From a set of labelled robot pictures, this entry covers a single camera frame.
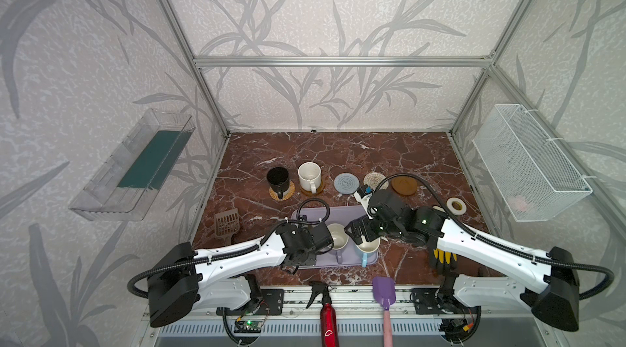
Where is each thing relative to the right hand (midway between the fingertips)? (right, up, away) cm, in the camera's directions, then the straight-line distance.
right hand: (355, 217), depth 75 cm
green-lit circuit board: (-32, -32, -4) cm, 45 cm away
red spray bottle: (-8, -28, -6) cm, 30 cm away
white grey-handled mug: (-4, -10, +11) cm, 16 cm away
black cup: (-28, +10, +18) cm, 35 cm away
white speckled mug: (-16, +11, +24) cm, 30 cm away
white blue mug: (+4, -10, -1) cm, 11 cm away
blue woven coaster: (-1, +7, +26) cm, 27 cm away
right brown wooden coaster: (+24, +6, +27) cm, 37 cm away
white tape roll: (+39, -1, +19) cm, 44 cm away
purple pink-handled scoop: (+9, -23, 0) cm, 24 cm away
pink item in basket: (+49, +5, -2) cm, 50 cm away
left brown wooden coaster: (-13, +4, +23) cm, 26 cm away
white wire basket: (+44, +14, -14) cm, 48 cm away
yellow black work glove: (+31, -16, +4) cm, 35 cm away
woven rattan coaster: (-25, +3, +22) cm, 33 cm away
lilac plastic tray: (-8, +3, -8) cm, 12 cm away
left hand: (-14, -13, +4) cm, 20 cm away
